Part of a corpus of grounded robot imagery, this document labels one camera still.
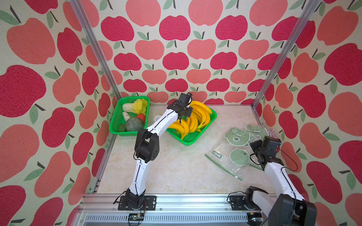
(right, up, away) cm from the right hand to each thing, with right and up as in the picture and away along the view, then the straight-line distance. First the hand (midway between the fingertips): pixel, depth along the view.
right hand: (256, 145), depth 85 cm
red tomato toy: (-77, +18, +21) cm, 82 cm away
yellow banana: (-37, +12, +13) cm, 41 cm away
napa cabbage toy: (-79, +26, +23) cm, 87 cm away
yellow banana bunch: (-31, +18, +19) cm, 41 cm away
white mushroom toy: (-90, +19, +25) cm, 95 cm away
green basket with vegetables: (-86, +20, +26) cm, 92 cm away
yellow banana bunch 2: (-46, +12, +6) cm, 47 cm away
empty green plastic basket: (-37, +3, +16) cm, 41 cm away
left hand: (-41, +22, +11) cm, 47 cm away
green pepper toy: (-89, +10, +15) cm, 91 cm away
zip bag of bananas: (-15, -5, +1) cm, 16 cm away
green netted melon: (-79, +12, +11) cm, 81 cm away
